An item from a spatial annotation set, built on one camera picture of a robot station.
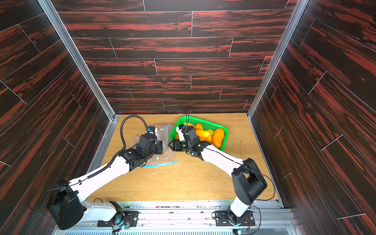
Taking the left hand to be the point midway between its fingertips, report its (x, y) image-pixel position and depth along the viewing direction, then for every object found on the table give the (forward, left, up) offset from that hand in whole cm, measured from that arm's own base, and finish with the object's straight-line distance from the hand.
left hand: (162, 142), depth 83 cm
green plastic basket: (+27, -18, -10) cm, 34 cm away
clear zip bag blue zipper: (+1, -1, -18) cm, 18 cm away
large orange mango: (+11, -35, -9) cm, 37 cm away
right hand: (+2, -7, -2) cm, 7 cm away
